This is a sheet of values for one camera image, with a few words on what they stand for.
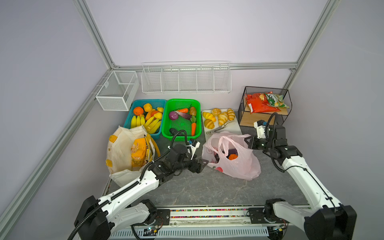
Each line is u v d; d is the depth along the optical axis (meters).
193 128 1.07
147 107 1.12
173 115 1.09
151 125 1.05
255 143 0.69
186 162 0.65
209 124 1.08
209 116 1.15
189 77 0.97
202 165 0.68
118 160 0.82
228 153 0.75
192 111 1.14
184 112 1.16
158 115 1.08
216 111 1.15
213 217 0.75
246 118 1.13
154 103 1.16
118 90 0.96
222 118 1.12
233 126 1.09
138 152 0.83
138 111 1.09
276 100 0.96
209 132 1.05
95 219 0.39
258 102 0.98
